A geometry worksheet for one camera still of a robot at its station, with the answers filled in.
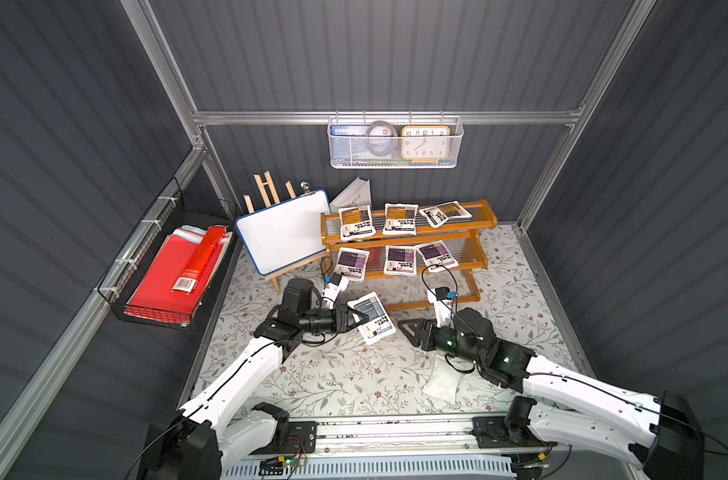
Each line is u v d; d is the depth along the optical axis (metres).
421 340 0.65
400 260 0.89
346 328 0.69
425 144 0.88
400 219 0.81
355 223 0.79
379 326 0.74
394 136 0.86
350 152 0.86
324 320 0.67
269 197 0.89
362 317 0.73
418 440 0.74
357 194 0.96
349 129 0.88
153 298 0.68
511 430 0.66
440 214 0.81
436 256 0.89
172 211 0.77
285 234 0.93
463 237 0.96
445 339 0.64
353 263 0.89
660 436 0.41
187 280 0.69
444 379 0.81
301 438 0.72
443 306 0.72
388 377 0.84
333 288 0.72
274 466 0.72
